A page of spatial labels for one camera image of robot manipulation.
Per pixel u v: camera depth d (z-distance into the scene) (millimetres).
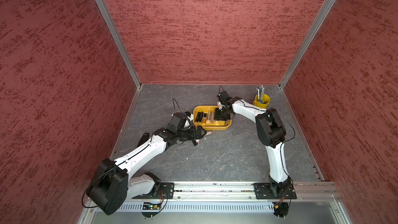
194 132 719
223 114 880
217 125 976
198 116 1001
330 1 772
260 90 957
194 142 897
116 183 396
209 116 1002
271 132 561
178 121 637
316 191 763
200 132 726
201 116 1002
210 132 939
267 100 1004
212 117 993
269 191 725
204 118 992
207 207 775
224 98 829
